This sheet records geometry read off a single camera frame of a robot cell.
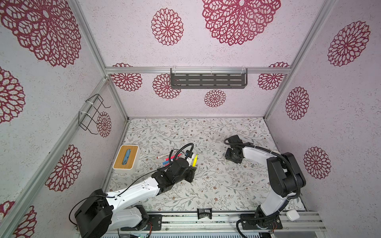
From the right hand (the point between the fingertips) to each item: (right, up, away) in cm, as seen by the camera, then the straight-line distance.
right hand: (228, 155), depth 97 cm
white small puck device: (+28, -28, -20) cm, 44 cm away
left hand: (-23, -6, -16) cm, 28 cm away
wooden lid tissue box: (-64, -2, -5) cm, 64 cm away
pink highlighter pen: (-35, +1, -33) cm, 48 cm away
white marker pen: (-45, -1, 0) cm, 45 cm away
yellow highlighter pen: (-23, 0, -19) cm, 30 cm away
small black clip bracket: (-18, -26, -22) cm, 38 cm away
